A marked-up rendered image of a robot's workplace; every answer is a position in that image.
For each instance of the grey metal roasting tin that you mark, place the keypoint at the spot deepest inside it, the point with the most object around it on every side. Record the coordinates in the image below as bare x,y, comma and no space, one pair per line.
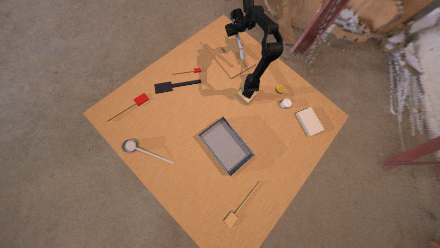
226,145

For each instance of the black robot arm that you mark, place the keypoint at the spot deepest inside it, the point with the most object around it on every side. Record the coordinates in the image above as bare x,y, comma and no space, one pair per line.
270,51

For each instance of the yellow round disc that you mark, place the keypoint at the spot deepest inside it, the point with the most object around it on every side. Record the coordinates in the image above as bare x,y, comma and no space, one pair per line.
280,88

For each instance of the white cylinder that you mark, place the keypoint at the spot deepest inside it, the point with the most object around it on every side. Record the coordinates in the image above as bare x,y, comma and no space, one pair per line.
285,103

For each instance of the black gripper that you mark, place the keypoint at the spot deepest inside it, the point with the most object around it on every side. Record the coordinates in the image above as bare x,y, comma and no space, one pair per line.
233,29

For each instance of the pale pink rectangular block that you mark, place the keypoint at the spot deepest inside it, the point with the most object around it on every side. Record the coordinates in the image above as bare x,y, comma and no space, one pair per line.
309,121

